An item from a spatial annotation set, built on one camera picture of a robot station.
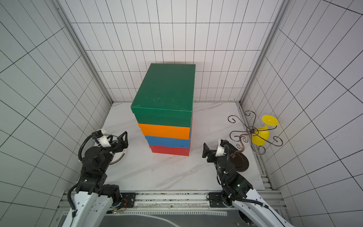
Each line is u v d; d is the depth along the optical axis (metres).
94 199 0.51
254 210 0.51
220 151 0.66
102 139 0.61
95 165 0.52
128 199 0.72
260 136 0.63
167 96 0.58
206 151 0.67
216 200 0.72
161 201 0.74
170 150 0.83
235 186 0.55
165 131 0.70
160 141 0.79
